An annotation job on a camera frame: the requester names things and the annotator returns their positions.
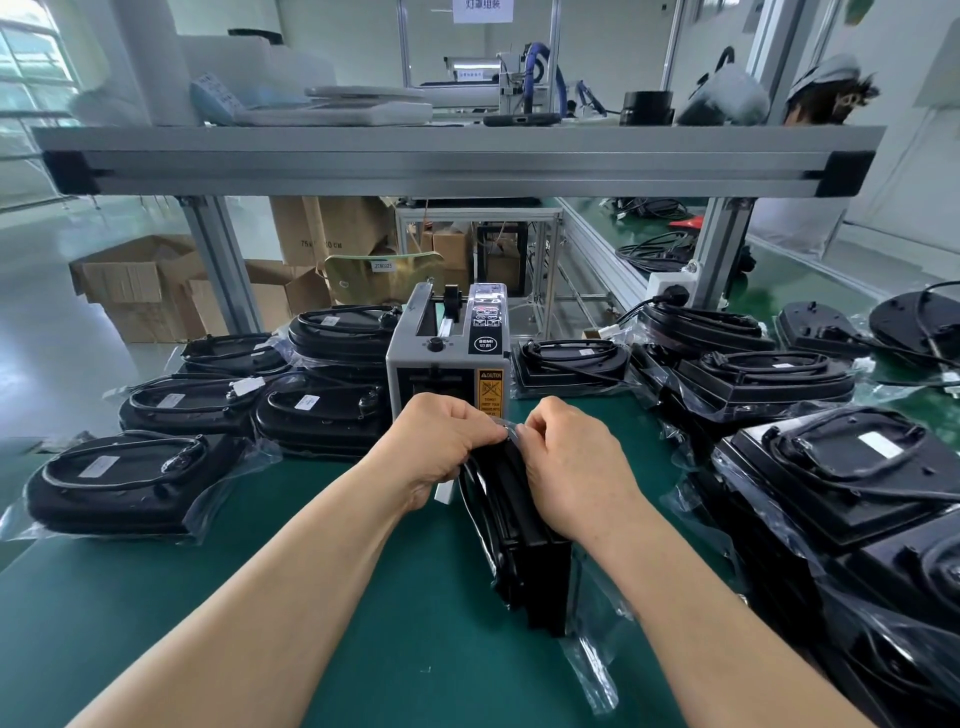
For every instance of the person's right hand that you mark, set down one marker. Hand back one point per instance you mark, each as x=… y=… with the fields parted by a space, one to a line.
x=585 y=473

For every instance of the person's left hand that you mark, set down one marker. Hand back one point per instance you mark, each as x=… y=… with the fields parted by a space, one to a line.
x=428 y=450

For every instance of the group of bagged black lamps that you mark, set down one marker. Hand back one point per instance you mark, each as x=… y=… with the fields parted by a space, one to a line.
x=780 y=450

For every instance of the bagged black lamp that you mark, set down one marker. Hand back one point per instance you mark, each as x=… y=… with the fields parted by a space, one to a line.
x=188 y=347

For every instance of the unbagged black lamps with cables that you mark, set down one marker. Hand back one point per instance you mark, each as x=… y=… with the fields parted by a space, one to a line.
x=885 y=323

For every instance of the person's left forearm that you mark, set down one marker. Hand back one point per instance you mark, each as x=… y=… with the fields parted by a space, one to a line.
x=255 y=615

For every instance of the person's right forearm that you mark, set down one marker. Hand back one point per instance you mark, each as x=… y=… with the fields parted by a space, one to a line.
x=720 y=630

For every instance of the grey tape dispenser machine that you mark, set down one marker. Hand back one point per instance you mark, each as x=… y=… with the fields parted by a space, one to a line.
x=443 y=353

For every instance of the white power socket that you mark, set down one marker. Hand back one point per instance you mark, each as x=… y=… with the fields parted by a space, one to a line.
x=671 y=293

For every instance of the grey metal shelf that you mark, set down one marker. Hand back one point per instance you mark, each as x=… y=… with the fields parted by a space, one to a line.
x=450 y=161

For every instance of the black phone on shelf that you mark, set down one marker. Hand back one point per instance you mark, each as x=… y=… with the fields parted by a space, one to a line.
x=522 y=119

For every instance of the white flat scale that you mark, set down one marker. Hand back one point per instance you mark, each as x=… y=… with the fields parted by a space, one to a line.
x=338 y=108

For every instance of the black cup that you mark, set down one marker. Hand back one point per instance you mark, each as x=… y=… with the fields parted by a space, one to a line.
x=648 y=108

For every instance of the grey barcode scanner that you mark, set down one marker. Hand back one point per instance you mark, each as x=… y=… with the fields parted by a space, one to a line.
x=723 y=98

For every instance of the white handset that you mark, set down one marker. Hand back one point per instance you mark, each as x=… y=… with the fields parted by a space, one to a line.
x=218 y=102

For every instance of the white box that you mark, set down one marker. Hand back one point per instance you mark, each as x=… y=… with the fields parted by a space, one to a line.
x=263 y=68

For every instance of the white hanging sign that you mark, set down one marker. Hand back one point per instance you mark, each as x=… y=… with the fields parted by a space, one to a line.
x=483 y=9

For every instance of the black flat tray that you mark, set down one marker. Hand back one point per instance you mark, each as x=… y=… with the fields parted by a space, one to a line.
x=255 y=35

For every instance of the window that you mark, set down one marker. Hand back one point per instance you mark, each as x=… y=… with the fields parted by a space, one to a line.
x=30 y=105

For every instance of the metal floor bracket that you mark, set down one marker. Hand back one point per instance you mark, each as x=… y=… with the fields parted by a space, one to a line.
x=68 y=441

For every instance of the aluminium workstation frame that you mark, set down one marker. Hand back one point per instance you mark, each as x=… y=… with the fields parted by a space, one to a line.
x=405 y=53

